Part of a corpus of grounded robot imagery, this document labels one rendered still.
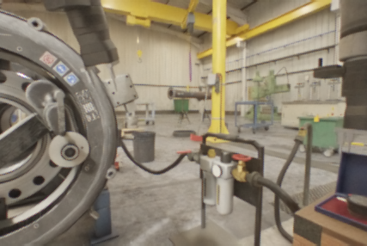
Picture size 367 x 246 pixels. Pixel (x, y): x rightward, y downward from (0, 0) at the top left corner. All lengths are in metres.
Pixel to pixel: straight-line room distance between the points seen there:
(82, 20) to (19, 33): 0.30
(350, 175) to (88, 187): 0.77
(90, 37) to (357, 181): 0.72
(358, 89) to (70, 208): 0.83
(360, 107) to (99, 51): 0.54
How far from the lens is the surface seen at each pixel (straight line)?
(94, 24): 0.47
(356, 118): 0.50
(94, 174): 0.74
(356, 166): 0.66
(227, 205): 0.91
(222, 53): 4.17
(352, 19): 0.53
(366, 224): 0.54
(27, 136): 0.69
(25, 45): 0.73
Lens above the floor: 0.70
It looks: 5 degrees down
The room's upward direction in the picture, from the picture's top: straight up
